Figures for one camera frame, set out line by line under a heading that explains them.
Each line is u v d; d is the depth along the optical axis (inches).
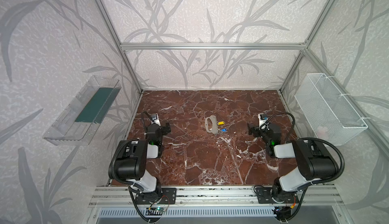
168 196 28.6
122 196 29.7
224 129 38.8
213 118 41.3
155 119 31.9
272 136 28.3
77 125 25.0
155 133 27.8
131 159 18.1
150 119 31.1
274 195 26.9
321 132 28.9
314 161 18.0
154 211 28.3
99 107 25.2
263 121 31.9
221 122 40.2
